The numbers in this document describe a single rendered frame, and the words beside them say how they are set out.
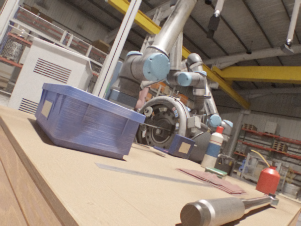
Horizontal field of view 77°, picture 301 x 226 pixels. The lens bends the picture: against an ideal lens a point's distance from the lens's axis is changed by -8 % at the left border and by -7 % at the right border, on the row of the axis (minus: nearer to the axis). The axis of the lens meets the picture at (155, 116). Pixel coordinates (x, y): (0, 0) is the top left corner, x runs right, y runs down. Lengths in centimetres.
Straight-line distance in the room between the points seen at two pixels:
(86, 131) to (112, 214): 26
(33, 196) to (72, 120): 19
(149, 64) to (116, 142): 67
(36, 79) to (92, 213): 115
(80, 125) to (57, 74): 87
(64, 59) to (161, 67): 57
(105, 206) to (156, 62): 94
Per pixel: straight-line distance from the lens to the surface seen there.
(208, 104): 165
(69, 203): 22
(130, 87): 122
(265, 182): 94
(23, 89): 133
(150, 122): 216
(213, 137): 108
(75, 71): 128
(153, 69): 109
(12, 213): 35
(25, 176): 32
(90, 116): 44
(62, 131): 43
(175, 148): 110
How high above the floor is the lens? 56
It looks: 4 degrees up
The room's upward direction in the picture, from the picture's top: 19 degrees clockwise
